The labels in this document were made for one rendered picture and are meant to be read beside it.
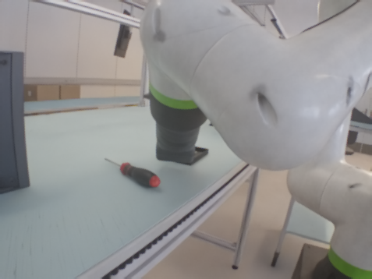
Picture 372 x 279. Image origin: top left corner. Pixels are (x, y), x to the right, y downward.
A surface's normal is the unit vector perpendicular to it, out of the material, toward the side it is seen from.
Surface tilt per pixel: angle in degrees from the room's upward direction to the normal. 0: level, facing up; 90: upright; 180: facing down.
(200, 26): 72
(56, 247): 0
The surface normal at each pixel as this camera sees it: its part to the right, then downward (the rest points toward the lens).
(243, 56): -0.36, -0.26
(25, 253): 0.08, -0.97
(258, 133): -0.53, 0.40
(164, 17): -0.48, 0.07
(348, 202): -0.92, -0.03
